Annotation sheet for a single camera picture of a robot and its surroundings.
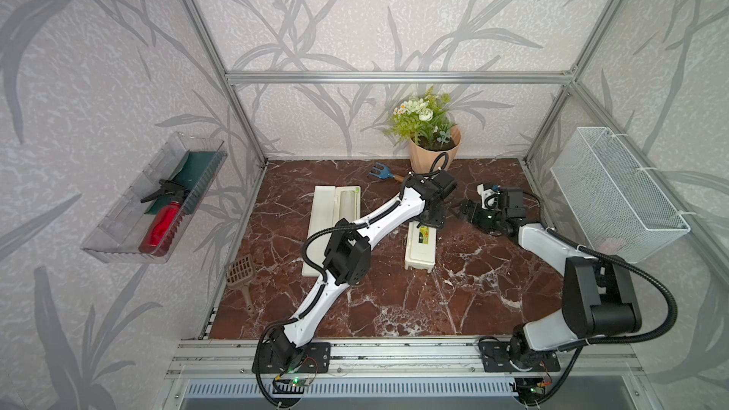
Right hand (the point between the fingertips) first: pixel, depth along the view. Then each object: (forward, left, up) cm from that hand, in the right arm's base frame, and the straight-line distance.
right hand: (457, 211), depth 91 cm
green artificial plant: (+24, +10, +18) cm, 32 cm away
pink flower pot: (+23, +9, 0) cm, 25 cm away
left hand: (-3, +9, -3) cm, 9 cm away
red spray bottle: (-21, +70, +26) cm, 78 cm away
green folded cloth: (-5, +73, +22) cm, 77 cm away
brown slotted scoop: (-17, +69, -8) cm, 72 cm away
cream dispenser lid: (-11, +13, -3) cm, 17 cm away
